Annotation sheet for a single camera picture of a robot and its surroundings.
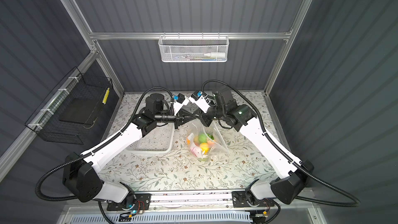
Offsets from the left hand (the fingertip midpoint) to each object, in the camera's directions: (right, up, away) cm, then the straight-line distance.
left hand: (195, 116), depth 71 cm
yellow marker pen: (-49, +10, +12) cm, 52 cm away
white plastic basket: (-22, -17, +22) cm, 36 cm away
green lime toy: (+3, -13, +12) cm, 18 cm away
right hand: (0, +1, -2) cm, 3 cm away
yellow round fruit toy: (+4, -17, +9) cm, 19 cm away
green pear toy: (+4, -25, +15) cm, 30 cm away
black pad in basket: (-57, +2, +4) cm, 58 cm away
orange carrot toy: (-4, -14, +11) cm, 19 cm away
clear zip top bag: (+10, -14, +8) cm, 19 cm away
